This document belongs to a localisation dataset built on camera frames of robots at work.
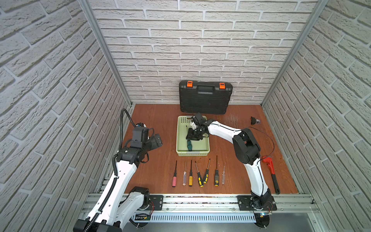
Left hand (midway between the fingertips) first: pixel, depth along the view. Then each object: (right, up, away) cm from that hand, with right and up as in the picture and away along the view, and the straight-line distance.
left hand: (155, 137), depth 78 cm
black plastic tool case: (+29, +25, +21) cm, 44 cm away
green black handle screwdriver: (+19, -8, +16) cm, 26 cm away
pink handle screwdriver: (+10, -24, +3) cm, 26 cm away
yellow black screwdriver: (+25, -25, +1) cm, 36 cm away
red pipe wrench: (+68, -16, +10) cm, 71 cm away
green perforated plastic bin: (+25, -9, +12) cm, 29 cm away
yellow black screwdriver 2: (+29, -23, +4) cm, 37 cm away
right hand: (+19, -3, +19) cm, 27 cm away
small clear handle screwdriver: (+39, -24, +4) cm, 46 cm away
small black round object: (+68, +8, +29) cm, 74 cm away
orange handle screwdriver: (+20, -24, +4) cm, 31 cm away
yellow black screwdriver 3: (+34, -25, +2) cm, 42 cm away
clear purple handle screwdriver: (+16, -23, +4) cm, 28 cm away
